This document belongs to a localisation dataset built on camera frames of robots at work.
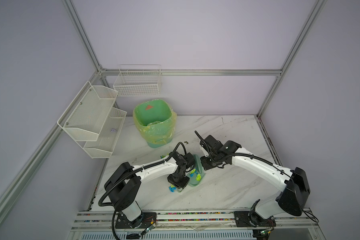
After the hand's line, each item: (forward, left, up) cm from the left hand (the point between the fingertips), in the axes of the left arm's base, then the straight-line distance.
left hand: (178, 188), depth 79 cm
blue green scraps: (+8, -11, -4) cm, 15 cm away
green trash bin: (+31, +13, +20) cm, 39 cm away
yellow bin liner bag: (+31, +13, +20) cm, 40 cm away
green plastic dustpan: (+6, -8, -5) cm, 11 cm away
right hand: (+9, -12, +8) cm, 18 cm away
